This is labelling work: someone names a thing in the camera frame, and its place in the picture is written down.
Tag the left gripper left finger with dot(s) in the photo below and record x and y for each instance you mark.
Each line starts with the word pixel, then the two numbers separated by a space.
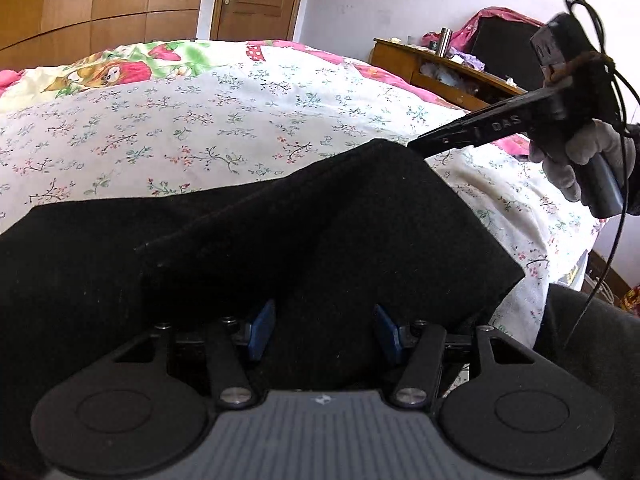
pixel 260 331

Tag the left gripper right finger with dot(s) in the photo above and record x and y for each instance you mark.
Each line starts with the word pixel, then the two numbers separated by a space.
pixel 389 332

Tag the black pants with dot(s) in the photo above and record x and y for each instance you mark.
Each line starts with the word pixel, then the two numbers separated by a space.
pixel 372 227

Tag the grey gloved right hand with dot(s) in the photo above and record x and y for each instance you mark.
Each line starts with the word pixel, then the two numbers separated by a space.
pixel 596 138

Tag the wooden bedside desk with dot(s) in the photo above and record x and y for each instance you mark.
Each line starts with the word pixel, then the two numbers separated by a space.
pixel 455 83

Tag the pink cloth pile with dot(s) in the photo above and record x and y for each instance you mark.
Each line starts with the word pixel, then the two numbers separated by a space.
pixel 496 37

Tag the metal thermos cup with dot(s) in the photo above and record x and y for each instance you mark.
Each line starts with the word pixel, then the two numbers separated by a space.
pixel 443 42

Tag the floral white bed sheet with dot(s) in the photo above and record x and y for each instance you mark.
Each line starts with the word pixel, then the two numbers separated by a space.
pixel 547 235

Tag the pink cartoon quilt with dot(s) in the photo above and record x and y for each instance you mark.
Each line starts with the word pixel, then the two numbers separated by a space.
pixel 259 107

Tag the wooden wardrobe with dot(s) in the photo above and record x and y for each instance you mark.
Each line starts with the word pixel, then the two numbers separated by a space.
pixel 55 32

